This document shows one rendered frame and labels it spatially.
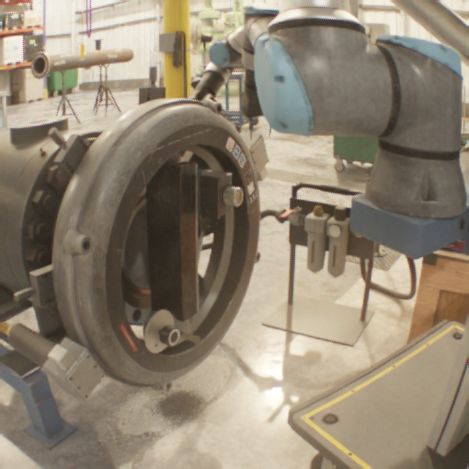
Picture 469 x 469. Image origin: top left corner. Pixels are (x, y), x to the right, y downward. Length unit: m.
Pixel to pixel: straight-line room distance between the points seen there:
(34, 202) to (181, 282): 0.44
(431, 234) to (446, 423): 0.46
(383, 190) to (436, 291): 1.01
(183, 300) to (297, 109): 0.70
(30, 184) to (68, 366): 0.51
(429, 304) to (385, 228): 1.02
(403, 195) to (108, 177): 0.57
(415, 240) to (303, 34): 0.33
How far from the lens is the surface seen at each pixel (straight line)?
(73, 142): 1.06
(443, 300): 1.76
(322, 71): 0.64
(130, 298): 1.29
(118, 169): 1.00
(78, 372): 1.08
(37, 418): 1.53
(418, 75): 0.71
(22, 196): 1.32
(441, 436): 1.07
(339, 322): 2.10
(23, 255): 1.32
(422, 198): 0.74
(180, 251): 1.17
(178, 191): 1.13
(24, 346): 1.22
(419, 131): 0.72
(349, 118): 0.67
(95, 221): 0.98
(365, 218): 0.78
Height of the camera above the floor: 1.09
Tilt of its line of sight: 20 degrees down
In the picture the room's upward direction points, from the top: 1 degrees counter-clockwise
